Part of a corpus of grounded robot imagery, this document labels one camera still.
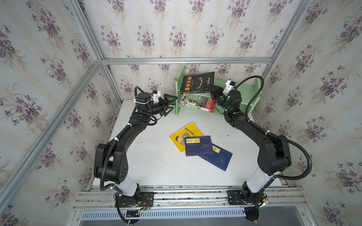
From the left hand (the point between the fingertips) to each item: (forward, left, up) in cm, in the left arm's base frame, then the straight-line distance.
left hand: (176, 102), depth 78 cm
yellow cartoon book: (-7, -1, -28) cm, 29 cm away
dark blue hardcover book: (-12, -15, -28) cm, 34 cm away
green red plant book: (+14, -19, -14) cm, 28 cm away
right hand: (+9, -22, +7) cm, 24 cm away
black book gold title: (+13, -12, +4) cm, 18 cm away
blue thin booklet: (-21, -28, -28) cm, 45 cm away
